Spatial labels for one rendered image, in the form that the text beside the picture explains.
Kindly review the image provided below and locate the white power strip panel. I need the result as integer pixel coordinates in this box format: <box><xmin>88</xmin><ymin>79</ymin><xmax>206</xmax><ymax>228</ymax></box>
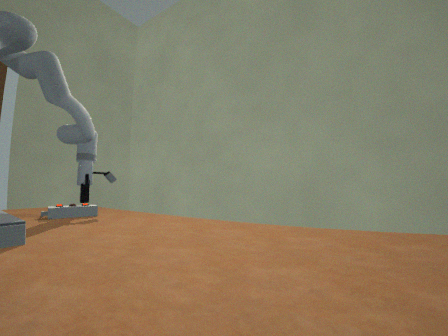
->
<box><xmin>41</xmin><ymin>203</ymin><xmax>98</xmax><ymax>220</ymax></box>

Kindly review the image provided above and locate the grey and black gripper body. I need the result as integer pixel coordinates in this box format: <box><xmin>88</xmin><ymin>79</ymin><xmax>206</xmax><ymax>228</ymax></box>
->
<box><xmin>76</xmin><ymin>160</ymin><xmax>96</xmax><ymax>185</ymax></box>

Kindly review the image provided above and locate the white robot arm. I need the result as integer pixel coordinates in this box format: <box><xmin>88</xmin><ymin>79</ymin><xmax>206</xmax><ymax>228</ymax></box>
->
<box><xmin>0</xmin><ymin>11</ymin><xmax>97</xmax><ymax>161</ymax></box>

